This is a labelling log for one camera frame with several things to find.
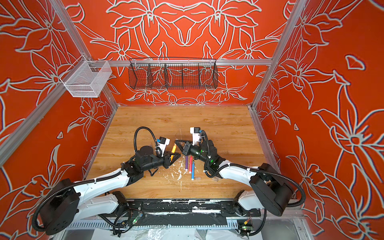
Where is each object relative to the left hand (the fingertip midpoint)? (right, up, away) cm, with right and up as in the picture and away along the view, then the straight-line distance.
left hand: (179, 154), depth 76 cm
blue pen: (+7, -12, +10) cm, 17 cm away
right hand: (-3, +6, -3) cm, 7 cm away
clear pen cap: (+10, -15, +7) cm, 20 cm away
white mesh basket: (-60, +44, +16) cm, 76 cm away
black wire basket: (-6, +50, +25) cm, 56 cm away
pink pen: (+6, -9, +12) cm, 16 cm away
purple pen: (+3, -8, +13) cm, 16 cm away
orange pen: (-3, +2, -1) cm, 4 cm away
